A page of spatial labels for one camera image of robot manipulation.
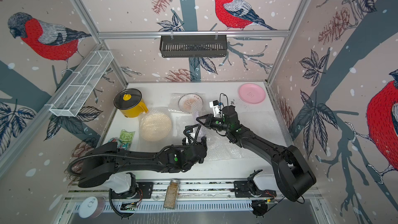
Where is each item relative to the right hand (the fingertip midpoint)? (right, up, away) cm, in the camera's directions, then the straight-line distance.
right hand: (198, 118), depth 78 cm
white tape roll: (-46, -37, -13) cm, 61 cm away
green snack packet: (-45, -17, +9) cm, 49 cm away
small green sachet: (-44, -13, +13) cm, 47 cm away
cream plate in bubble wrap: (-27, -7, +15) cm, 32 cm away
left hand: (+4, -9, 0) cm, 10 cm away
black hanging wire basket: (-4, +45, +27) cm, 53 cm away
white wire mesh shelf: (-60, +16, -2) cm, 62 cm away
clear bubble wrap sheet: (+12, -18, +9) cm, 24 cm away
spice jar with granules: (-12, -33, -10) cm, 37 cm away
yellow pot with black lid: (-46, +6, +22) cm, 51 cm away
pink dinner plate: (+39, +13, +36) cm, 55 cm away
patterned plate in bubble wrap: (-8, +6, +29) cm, 31 cm away
